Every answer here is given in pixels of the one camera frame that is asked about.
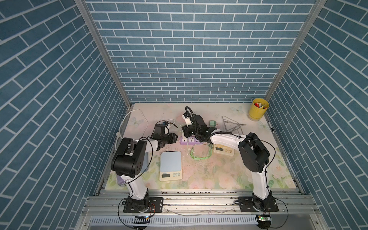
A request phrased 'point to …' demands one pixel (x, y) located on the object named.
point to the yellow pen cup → (258, 109)
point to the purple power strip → (189, 141)
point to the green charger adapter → (212, 123)
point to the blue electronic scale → (170, 166)
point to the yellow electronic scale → (223, 150)
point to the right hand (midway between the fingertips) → (183, 130)
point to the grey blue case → (145, 162)
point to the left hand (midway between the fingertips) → (177, 136)
